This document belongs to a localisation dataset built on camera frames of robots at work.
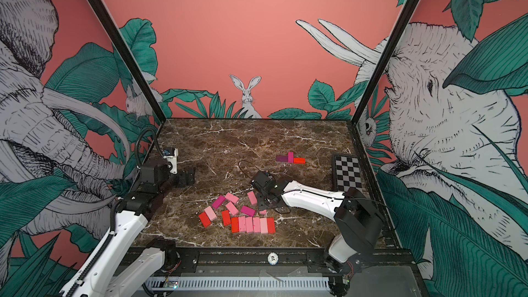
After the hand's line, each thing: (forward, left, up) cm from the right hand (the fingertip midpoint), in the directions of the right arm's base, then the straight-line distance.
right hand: (262, 201), depth 84 cm
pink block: (-4, +22, -4) cm, 23 cm away
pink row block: (-8, +8, -4) cm, 12 cm away
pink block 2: (-1, +14, -4) cm, 15 cm away
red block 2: (-7, +24, -4) cm, 25 cm away
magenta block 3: (-3, +7, -5) cm, 9 cm away
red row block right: (-8, -4, -5) cm, 10 cm away
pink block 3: (+3, +5, -5) cm, 8 cm away
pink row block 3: (-9, +2, -4) cm, 10 cm away
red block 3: (-6, +15, -4) cm, 17 cm away
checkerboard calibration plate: (+15, -39, -2) cm, 42 cm away
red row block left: (-9, +11, -4) cm, 15 cm away
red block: (+24, -18, -6) cm, 30 cm away
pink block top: (+3, +14, -4) cm, 15 cm away
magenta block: (+26, -13, -5) cm, 29 cm away
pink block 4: (-3, 0, -5) cm, 6 cm away
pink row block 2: (-8, +5, -4) cm, 11 cm away
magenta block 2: (+1, +20, -4) cm, 20 cm away
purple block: (+25, -9, -5) cm, 27 cm away
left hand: (+8, +30, +14) cm, 35 cm away
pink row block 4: (-8, 0, -4) cm, 9 cm away
